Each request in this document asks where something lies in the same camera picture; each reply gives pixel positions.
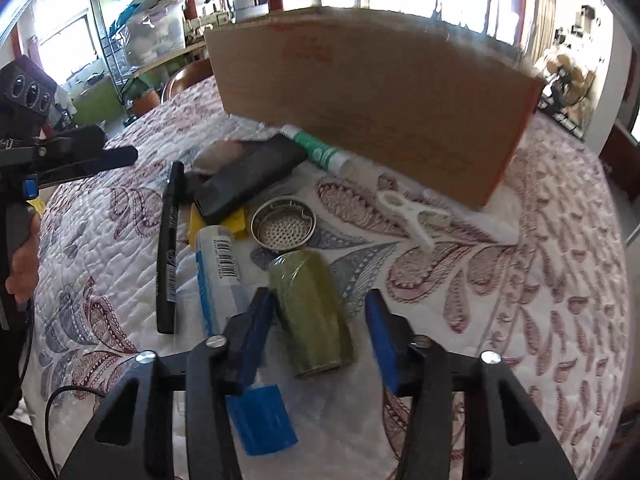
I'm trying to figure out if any white plastic clip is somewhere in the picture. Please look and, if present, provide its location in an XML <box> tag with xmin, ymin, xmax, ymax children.
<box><xmin>377</xmin><ymin>191</ymin><xmax>453</xmax><ymax>252</ymax></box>

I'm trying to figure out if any black smartphone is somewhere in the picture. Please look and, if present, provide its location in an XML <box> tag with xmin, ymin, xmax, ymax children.
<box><xmin>192</xmin><ymin>134</ymin><xmax>308</xmax><ymax>225</ymax></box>

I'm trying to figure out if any clear plastic storage bin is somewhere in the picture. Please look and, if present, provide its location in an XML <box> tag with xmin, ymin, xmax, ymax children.
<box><xmin>125</xmin><ymin>0</ymin><xmax>186</xmax><ymax>61</ymax></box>

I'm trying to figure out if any person's left hand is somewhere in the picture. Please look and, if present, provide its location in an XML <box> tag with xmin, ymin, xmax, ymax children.
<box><xmin>6</xmin><ymin>217</ymin><xmax>42</xmax><ymax>306</ymax></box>

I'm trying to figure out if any brown cardboard box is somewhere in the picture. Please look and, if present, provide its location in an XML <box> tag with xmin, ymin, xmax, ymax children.
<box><xmin>204</xmin><ymin>6</ymin><xmax>543</xmax><ymax>208</ymax></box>

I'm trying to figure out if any white tube with blue cap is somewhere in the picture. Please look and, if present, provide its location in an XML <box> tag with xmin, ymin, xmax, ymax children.
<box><xmin>192</xmin><ymin>225</ymin><xmax>299</xmax><ymax>457</ymax></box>

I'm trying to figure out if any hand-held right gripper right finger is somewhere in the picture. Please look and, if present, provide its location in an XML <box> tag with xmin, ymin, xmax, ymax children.
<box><xmin>364</xmin><ymin>289</ymin><xmax>578</xmax><ymax>480</ymax></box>

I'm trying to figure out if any green and white tube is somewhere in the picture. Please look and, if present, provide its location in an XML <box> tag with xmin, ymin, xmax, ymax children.
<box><xmin>280</xmin><ymin>124</ymin><xmax>356</xmax><ymax>175</ymax></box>

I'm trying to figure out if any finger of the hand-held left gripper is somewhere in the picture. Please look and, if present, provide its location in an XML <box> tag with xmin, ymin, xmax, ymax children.
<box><xmin>36</xmin><ymin>125</ymin><xmax>108</xmax><ymax>163</ymax></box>
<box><xmin>30</xmin><ymin>146</ymin><xmax>139</xmax><ymax>188</ymax></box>

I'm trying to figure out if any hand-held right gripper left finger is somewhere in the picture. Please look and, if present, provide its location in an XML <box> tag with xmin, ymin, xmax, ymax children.
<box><xmin>59</xmin><ymin>287</ymin><xmax>277</xmax><ymax>480</ymax></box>

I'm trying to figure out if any black cable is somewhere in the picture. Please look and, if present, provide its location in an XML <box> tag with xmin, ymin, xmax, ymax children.
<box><xmin>44</xmin><ymin>385</ymin><xmax>103</xmax><ymax>467</ymax></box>

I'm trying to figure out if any grey brown stone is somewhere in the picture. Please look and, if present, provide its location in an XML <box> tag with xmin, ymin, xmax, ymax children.
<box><xmin>192</xmin><ymin>140</ymin><xmax>246</xmax><ymax>175</ymax></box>

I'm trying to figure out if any round metal strainer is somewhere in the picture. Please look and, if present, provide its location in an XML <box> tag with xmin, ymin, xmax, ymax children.
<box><xmin>250</xmin><ymin>196</ymin><xmax>318</xmax><ymax>251</ymax></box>

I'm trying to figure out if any standing electric fan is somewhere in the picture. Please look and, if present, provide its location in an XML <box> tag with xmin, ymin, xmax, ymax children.
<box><xmin>532</xmin><ymin>52</ymin><xmax>596</xmax><ymax>111</ymax></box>

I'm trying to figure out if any black marker pen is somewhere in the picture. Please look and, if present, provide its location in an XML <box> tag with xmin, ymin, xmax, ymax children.
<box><xmin>156</xmin><ymin>161</ymin><xmax>186</xmax><ymax>335</ymax></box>

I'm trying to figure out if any wooden chair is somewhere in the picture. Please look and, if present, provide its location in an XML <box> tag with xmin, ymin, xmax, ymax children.
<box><xmin>161</xmin><ymin>57</ymin><xmax>216</xmax><ymax>103</ymax></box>

